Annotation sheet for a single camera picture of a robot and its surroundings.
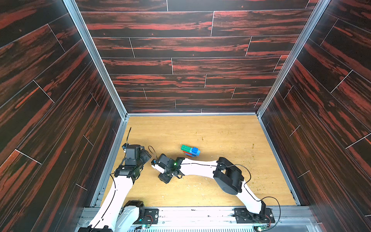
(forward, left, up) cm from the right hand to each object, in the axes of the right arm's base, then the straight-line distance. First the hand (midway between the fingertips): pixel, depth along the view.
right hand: (164, 172), depth 90 cm
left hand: (+6, +10, +14) cm, 18 cm away
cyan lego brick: (+11, -18, +4) cm, 21 cm away
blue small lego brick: (+11, -19, +10) cm, 24 cm away
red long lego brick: (+11, -15, +6) cm, 20 cm away
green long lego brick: (+14, -12, +8) cm, 20 cm away
